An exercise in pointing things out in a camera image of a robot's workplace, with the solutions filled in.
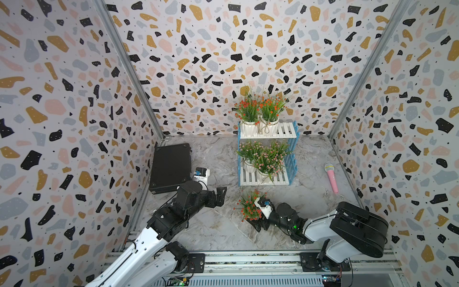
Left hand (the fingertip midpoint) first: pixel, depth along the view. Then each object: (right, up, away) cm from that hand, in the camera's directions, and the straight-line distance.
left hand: (218, 186), depth 72 cm
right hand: (+15, -13, +11) cm, 23 cm away
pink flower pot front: (+17, +9, +16) cm, 25 cm away
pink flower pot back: (+12, +15, +18) cm, 26 cm away
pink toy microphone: (+60, +5, +30) cm, 67 cm away
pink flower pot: (+25, +12, +21) cm, 35 cm away
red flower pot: (+14, -12, +2) cm, 18 cm away
